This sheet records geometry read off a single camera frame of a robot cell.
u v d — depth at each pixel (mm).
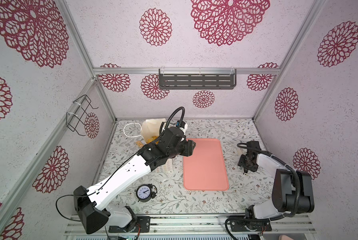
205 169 920
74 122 782
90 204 384
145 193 815
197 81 996
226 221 689
